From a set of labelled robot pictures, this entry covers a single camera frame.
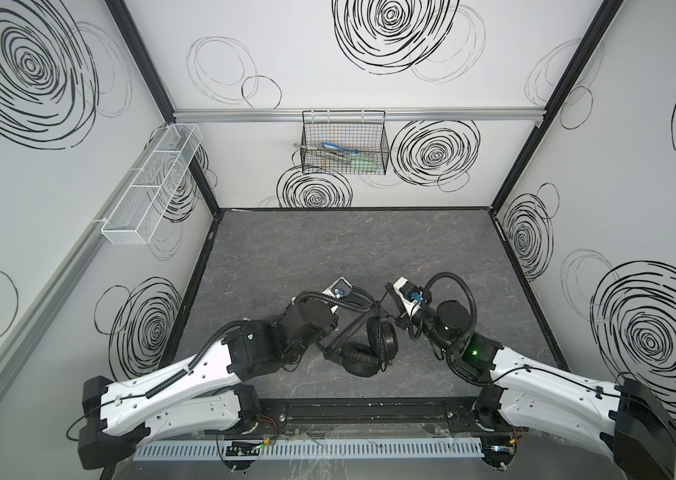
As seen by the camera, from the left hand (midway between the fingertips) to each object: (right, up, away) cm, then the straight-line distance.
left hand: (329, 296), depth 69 cm
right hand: (+15, +2, +4) cm, 15 cm away
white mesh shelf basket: (-48, +19, +4) cm, 51 cm away
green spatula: (+9, +36, +18) cm, 41 cm away
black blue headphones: (+7, -13, -4) cm, 15 cm away
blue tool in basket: (-2, +42, +23) cm, 48 cm away
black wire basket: (+4, +53, +55) cm, 77 cm away
